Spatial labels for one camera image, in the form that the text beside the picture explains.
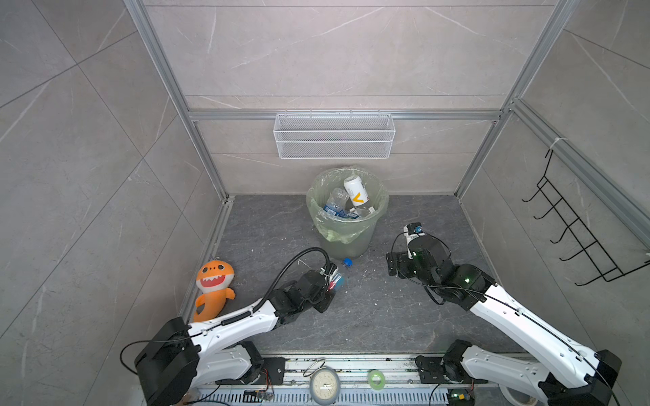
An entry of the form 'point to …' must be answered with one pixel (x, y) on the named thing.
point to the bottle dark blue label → (337, 202)
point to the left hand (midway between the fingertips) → (331, 283)
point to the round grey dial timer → (325, 385)
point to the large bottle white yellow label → (356, 190)
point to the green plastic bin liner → (339, 229)
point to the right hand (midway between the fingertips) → (403, 254)
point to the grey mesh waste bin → (357, 249)
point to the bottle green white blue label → (363, 211)
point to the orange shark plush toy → (213, 278)
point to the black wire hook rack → (608, 268)
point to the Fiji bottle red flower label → (337, 282)
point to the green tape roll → (370, 380)
